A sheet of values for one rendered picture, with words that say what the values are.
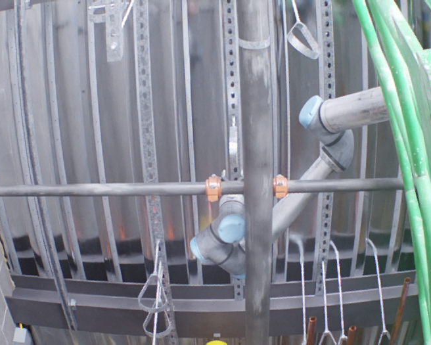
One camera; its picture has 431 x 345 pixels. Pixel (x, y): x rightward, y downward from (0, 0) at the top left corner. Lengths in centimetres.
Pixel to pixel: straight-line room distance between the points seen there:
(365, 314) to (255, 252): 131
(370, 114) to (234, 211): 62
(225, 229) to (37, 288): 164
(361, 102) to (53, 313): 210
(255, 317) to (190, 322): 96
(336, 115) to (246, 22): 52
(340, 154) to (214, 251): 54
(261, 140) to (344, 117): 30
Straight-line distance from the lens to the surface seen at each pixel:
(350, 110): 253
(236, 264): 285
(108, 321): 389
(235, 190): 264
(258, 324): 292
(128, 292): 398
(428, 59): 74
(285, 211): 280
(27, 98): 315
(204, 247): 280
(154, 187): 266
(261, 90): 236
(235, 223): 272
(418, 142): 141
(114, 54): 224
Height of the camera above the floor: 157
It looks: 55 degrees up
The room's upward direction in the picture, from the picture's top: 2 degrees clockwise
